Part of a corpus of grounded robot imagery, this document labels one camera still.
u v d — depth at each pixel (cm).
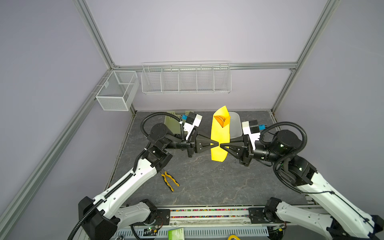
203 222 73
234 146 48
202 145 52
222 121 45
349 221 39
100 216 37
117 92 93
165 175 87
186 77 99
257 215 74
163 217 74
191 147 48
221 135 47
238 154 48
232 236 68
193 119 46
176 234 68
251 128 43
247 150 46
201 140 49
